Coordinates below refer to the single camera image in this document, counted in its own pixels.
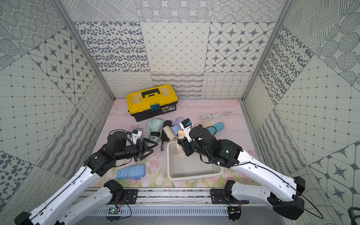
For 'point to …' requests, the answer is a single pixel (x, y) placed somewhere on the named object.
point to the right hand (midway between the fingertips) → (183, 140)
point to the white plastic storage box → (193, 167)
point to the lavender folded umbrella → (178, 121)
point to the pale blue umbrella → (176, 128)
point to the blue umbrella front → (135, 172)
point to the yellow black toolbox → (150, 102)
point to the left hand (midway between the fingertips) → (156, 144)
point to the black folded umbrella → (163, 137)
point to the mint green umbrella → (154, 125)
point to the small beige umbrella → (169, 132)
